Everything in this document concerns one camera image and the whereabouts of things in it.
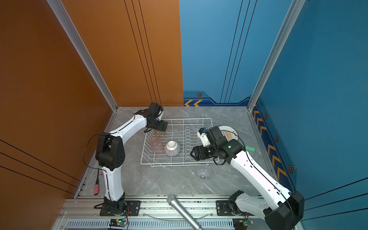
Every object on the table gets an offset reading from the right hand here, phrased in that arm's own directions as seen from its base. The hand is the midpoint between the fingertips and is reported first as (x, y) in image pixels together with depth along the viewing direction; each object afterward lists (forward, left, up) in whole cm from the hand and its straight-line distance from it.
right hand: (196, 152), depth 74 cm
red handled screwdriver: (-12, +56, -17) cm, 60 cm away
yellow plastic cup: (+20, +24, -11) cm, 33 cm away
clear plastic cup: (-4, -4, -18) cm, 19 cm away
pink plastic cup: (+9, +24, -8) cm, 27 cm away
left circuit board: (-28, +39, -19) cm, 52 cm away
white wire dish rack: (+24, +7, -14) cm, 29 cm away
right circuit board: (-29, -22, -20) cm, 41 cm away
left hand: (+26, +23, -8) cm, 35 cm away
